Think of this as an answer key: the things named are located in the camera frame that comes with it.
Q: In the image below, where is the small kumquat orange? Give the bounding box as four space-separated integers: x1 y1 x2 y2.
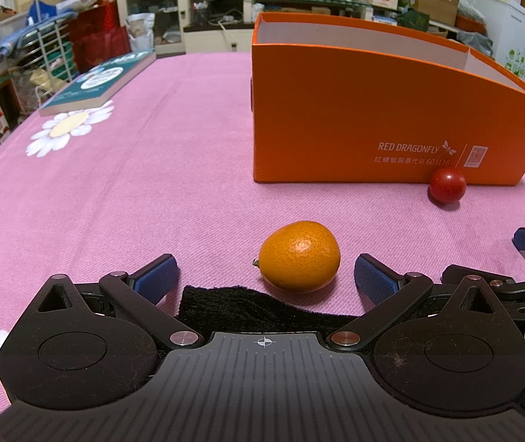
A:
253 221 341 293

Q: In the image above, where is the red cherry tomato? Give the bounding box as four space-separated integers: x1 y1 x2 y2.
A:
428 166 467 204

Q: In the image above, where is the pink floral tablecloth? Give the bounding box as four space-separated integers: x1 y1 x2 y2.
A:
0 53 525 412

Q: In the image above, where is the orange cardboard box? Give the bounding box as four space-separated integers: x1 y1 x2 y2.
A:
250 12 525 186

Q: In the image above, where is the teal book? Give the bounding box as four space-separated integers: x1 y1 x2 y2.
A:
39 49 157 116

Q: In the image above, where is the red gift bag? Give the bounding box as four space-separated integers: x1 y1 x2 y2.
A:
68 2 131 73

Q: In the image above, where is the brown cardboard box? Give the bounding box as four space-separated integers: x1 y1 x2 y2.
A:
410 0 460 26

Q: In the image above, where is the white TV console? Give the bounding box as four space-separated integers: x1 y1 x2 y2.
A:
184 23 254 54

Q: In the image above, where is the white small cabinet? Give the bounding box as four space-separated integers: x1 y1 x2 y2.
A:
117 0 190 57

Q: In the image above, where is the white wire basket cart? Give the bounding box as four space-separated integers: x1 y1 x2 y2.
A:
0 0 79 116

